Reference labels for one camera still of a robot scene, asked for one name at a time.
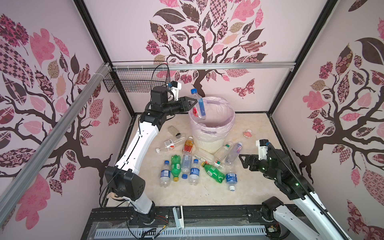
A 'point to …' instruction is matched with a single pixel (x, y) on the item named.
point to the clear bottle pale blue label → (186, 163)
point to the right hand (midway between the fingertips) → (245, 154)
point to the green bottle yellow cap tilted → (214, 172)
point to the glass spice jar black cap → (175, 132)
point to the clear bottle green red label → (217, 163)
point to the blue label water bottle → (165, 173)
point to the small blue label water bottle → (194, 173)
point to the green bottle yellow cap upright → (175, 167)
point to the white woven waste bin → (210, 147)
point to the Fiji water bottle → (201, 109)
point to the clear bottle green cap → (221, 154)
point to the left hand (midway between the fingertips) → (194, 104)
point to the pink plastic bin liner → (218, 124)
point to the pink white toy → (247, 133)
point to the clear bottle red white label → (170, 144)
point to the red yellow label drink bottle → (188, 144)
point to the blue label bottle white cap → (231, 179)
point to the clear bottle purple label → (233, 153)
